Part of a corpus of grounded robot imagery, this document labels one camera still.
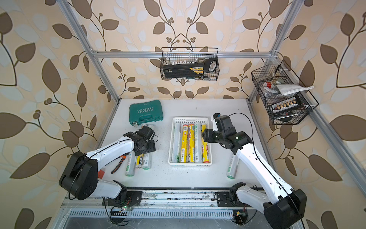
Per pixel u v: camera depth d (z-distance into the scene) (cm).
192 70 83
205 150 89
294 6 71
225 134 56
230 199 71
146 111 108
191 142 93
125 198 71
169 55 91
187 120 102
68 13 74
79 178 42
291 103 66
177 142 91
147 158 85
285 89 63
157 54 90
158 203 74
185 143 91
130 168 81
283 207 36
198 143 91
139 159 85
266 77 81
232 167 82
